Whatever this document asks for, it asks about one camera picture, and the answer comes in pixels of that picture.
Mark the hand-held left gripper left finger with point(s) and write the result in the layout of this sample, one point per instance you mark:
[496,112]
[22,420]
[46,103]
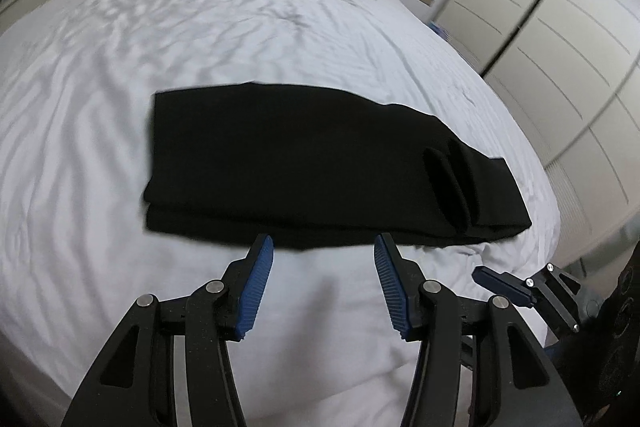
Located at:
[255,287]

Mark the white wardrobe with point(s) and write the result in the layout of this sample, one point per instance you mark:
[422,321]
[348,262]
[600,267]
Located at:
[550,32]

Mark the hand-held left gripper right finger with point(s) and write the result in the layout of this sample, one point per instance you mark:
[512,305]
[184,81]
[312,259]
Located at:
[392,287]

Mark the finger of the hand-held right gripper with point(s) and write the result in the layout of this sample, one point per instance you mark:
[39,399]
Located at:
[492,281]

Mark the white bed duvet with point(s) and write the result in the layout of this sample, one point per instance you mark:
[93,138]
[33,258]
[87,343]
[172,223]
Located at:
[150,32]

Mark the black pants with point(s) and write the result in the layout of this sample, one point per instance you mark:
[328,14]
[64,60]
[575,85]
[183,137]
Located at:
[300,167]

